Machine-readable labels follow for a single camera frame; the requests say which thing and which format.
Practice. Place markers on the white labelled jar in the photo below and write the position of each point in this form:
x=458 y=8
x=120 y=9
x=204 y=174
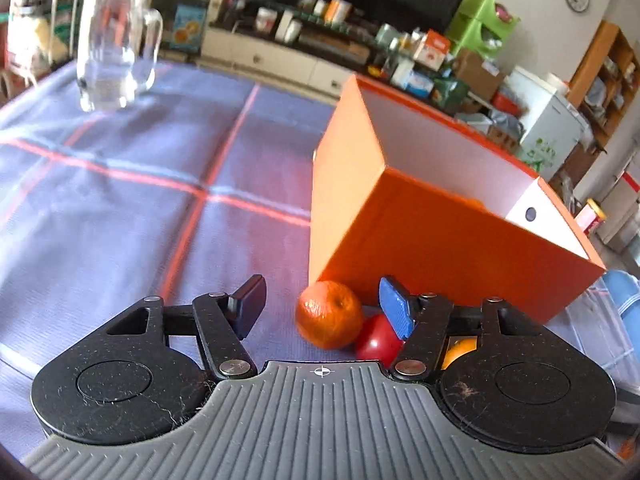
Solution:
x=265 y=19

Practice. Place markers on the red and yellow can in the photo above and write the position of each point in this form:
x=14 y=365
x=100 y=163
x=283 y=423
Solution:
x=591 y=216

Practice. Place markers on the green snack bag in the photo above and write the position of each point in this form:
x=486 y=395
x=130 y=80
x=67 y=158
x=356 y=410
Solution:
x=449 y=95

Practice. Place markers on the orange and white box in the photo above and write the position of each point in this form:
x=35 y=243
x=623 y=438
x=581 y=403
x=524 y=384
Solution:
x=432 y=50

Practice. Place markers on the green plastic drawer unit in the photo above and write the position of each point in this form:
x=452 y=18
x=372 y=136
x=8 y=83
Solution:
x=480 y=25

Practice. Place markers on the blue box with fruit picture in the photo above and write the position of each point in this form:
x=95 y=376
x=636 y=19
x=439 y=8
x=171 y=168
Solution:
x=189 y=28

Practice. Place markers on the blue and white box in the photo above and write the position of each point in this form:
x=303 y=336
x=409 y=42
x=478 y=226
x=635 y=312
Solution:
x=412 y=79

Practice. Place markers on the brown cardboard box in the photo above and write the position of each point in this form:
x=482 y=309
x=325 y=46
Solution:
x=480 y=75

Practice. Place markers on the blue plastic container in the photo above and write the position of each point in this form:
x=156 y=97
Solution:
x=625 y=295

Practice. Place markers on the red tomato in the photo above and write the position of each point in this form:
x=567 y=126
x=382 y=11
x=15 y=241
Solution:
x=377 y=342

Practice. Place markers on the orange fruit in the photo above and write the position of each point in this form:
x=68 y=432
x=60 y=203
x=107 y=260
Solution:
x=460 y=352

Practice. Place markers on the white small fridge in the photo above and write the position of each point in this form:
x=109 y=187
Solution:
x=550 y=120

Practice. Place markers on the wooden shelf unit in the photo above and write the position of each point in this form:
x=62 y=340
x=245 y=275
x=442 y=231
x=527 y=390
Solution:
x=607 y=75

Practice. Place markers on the orange canister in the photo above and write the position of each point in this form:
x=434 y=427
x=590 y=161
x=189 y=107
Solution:
x=337 y=11

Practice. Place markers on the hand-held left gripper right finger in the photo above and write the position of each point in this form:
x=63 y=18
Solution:
x=397 y=310

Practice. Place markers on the orange cardboard box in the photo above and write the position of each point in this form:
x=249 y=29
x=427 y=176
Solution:
x=425 y=240

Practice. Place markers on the red basket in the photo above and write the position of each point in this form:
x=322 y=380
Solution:
x=507 y=103

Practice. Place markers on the cream low television cabinet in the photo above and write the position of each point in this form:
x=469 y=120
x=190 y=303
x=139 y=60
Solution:
x=280 y=57

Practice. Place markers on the orange tangerine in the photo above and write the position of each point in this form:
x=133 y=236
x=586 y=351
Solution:
x=327 y=316

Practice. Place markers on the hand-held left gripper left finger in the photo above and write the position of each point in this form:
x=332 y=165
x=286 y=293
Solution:
x=250 y=306

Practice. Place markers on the blue plaid tablecloth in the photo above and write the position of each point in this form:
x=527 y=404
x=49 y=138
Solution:
x=150 y=210

